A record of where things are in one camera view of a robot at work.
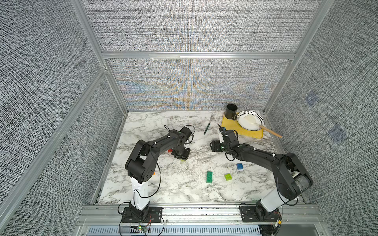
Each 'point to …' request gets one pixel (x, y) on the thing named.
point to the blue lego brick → (239, 166)
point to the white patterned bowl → (247, 125)
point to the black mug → (231, 111)
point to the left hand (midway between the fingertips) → (186, 157)
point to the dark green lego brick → (209, 179)
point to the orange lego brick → (154, 173)
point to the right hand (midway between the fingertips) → (214, 140)
